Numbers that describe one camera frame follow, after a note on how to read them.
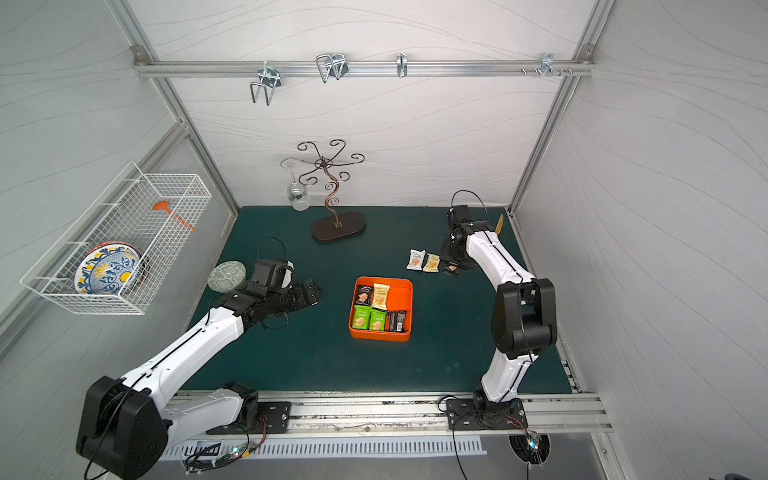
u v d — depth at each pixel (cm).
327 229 111
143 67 77
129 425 39
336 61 77
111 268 62
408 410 76
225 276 98
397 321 88
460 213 75
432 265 102
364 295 93
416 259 104
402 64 72
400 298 96
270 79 78
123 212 70
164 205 78
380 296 95
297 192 95
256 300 60
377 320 88
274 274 65
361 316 88
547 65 77
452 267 88
